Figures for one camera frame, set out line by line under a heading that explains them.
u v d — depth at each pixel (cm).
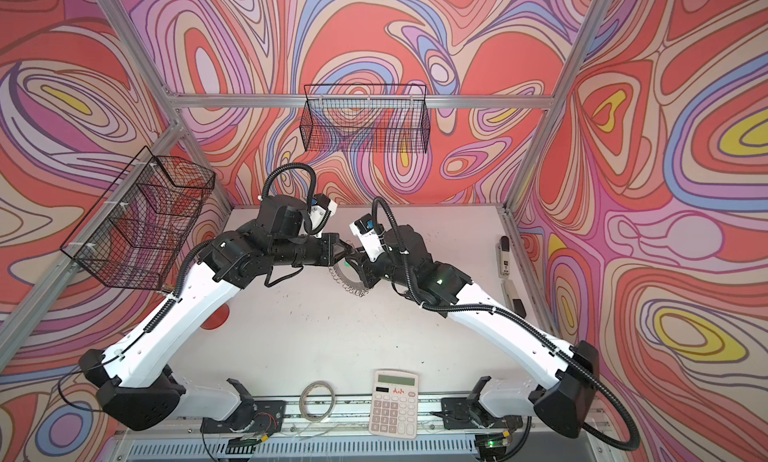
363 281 60
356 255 66
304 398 76
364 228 57
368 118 96
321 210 58
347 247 65
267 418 72
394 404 74
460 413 74
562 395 37
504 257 101
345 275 75
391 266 57
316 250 56
